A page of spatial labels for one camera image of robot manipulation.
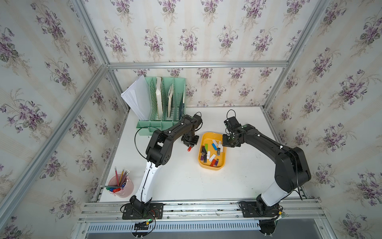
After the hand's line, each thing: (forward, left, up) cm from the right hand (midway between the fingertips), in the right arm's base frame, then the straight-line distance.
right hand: (226, 143), depth 90 cm
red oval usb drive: (0, +23, -7) cm, 24 cm away
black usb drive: (-7, +13, -6) cm, 16 cm away
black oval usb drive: (-2, +14, -6) cm, 15 cm away
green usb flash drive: (+1, +12, -7) cm, 14 cm away
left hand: (+1, +21, -7) cm, 22 cm away
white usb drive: (0, +2, -6) cm, 7 cm away
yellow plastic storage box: (-4, +9, -7) cm, 12 cm away
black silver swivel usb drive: (-2, +4, -8) cm, 9 cm away
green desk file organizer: (+26, +38, +12) cm, 48 cm away
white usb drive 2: (-5, +11, -7) cm, 14 cm away
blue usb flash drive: (+1, +6, -7) cm, 10 cm away
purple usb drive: (-7, +15, -6) cm, 18 cm away
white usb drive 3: (-6, +8, -6) cm, 12 cm away
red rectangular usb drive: (-10, +9, -6) cm, 15 cm away
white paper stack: (+25, +58, +15) cm, 65 cm away
